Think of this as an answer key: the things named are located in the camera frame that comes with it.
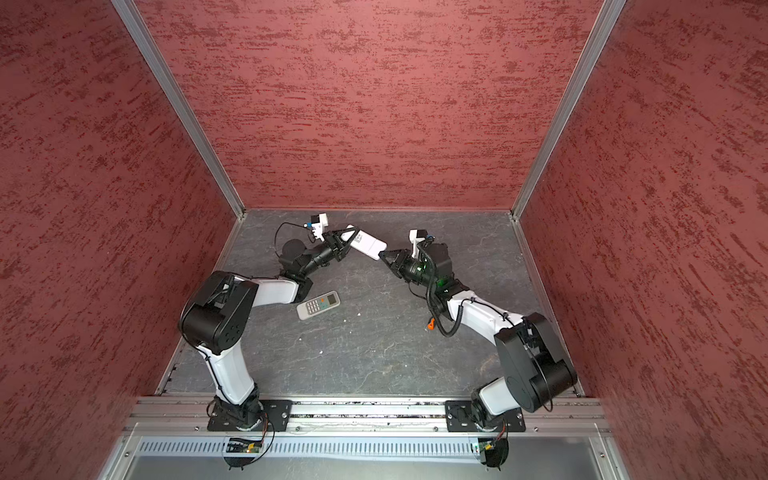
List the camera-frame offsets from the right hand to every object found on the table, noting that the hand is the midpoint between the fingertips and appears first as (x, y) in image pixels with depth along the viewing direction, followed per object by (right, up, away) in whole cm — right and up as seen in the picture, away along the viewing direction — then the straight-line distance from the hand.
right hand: (375, 260), depth 81 cm
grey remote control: (-19, -15, +11) cm, 27 cm away
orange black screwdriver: (+17, -20, +9) cm, 28 cm away
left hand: (-4, +7, +3) cm, 9 cm away
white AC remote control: (-3, +5, +2) cm, 6 cm away
